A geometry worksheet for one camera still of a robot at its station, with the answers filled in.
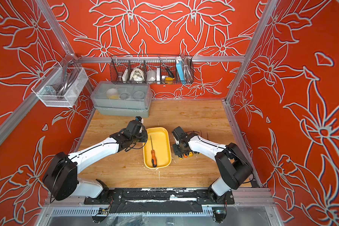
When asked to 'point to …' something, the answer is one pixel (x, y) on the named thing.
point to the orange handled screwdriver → (185, 156)
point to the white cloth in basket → (137, 75)
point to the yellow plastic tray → (161, 145)
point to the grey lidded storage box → (131, 100)
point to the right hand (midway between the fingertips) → (175, 150)
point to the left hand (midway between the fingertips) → (147, 132)
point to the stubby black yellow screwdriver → (190, 154)
